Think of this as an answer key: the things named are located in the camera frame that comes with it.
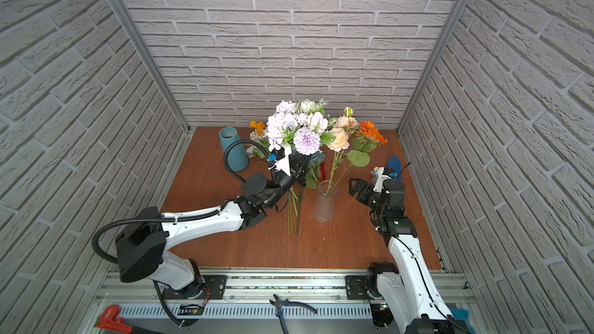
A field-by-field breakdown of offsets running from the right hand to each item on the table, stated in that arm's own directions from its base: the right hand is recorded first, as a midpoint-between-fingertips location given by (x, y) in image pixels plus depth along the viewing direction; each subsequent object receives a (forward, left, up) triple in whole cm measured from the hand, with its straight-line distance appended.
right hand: (363, 184), depth 81 cm
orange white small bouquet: (+33, +41, -7) cm, 53 cm away
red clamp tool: (-34, +82, -12) cm, 89 cm away
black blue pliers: (-33, +31, -14) cm, 47 cm away
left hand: (0, +17, +20) cm, 26 cm away
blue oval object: (+19, -23, -15) cm, 33 cm away
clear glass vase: (-4, +14, -7) cm, 17 cm away
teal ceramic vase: (+19, +49, -5) cm, 53 cm away
